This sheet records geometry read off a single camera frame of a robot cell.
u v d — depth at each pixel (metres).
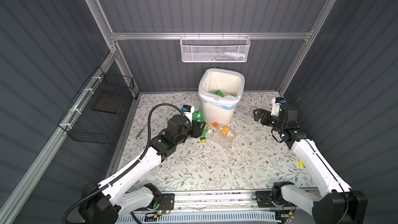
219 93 0.94
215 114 0.91
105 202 0.38
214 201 0.75
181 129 0.57
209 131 0.95
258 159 0.87
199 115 0.73
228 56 0.92
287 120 0.59
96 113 0.74
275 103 0.71
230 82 0.96
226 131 0.93
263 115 0.72
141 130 0.99
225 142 0.96
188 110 0.64
